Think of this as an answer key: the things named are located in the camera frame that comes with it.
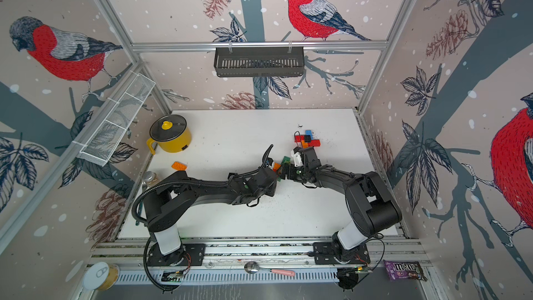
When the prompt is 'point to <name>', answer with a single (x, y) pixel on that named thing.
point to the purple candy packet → (404, 270)
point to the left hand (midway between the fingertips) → (277, 179)
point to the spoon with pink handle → (252, 267)
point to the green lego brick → (286, 160)
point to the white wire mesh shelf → (104, 138)
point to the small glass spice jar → (150, 178)
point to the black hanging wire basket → (259, 61)
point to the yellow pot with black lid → (170, 132)
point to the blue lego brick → (309, 132)
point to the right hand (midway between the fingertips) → (284, 171)
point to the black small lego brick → (307, 138)
